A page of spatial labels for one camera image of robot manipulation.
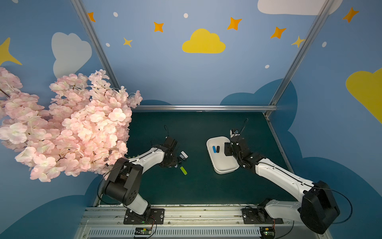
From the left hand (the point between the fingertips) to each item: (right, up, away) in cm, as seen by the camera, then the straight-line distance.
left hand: (172, 161), depth 92 cm
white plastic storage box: (+32, -2, +2) cm, 32 cm away
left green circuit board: (-12, -30, -21) cm, 38 cm away
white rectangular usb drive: (+9, +2, +4) cm, 10 cm away
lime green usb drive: (+8, -6, -2) cm, 10 cm away
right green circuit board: (+51, -31, -19) cm, 63 cm away
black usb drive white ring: (+5, -1, +1) cm, 5 cm away
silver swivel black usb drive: (+6, +2, +3) cm, 7 cm away
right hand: (+36, +13, -6) cm, 38 cm away
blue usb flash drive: (+28, +6, +9) cm, 30 cm away
